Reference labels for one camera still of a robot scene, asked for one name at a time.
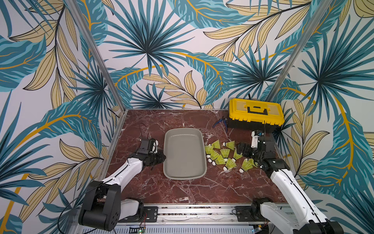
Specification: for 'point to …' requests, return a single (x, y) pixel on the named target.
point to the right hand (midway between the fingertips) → (245, 146)
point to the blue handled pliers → (223, 119)
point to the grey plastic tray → (185, 154)
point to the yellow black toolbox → (254, 114)
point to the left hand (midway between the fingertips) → (165, 158)
